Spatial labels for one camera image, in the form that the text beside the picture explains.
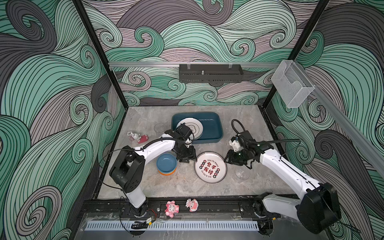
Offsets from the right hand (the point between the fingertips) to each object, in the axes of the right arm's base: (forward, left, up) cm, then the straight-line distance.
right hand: (226, 161), depth 80 cm
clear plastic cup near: (-4, -10, -8) cm, 14 cm away
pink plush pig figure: (-22, +29, -6) cm, 37 cm away
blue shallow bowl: (-1, +33, -1) cm, 33 cm away
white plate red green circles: (0, +8, -10) cm, 12 cm away
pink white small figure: (-20, +18, -6) cm, 28 cm away
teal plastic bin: (+33, +4, -7) cm, 34 cm away
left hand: (+1, +17, -1) cm, 18 cm away
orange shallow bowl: (-6, +33, -4) cm, 34 cm away
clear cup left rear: (+27, +43, -7) cm, 51 cm away
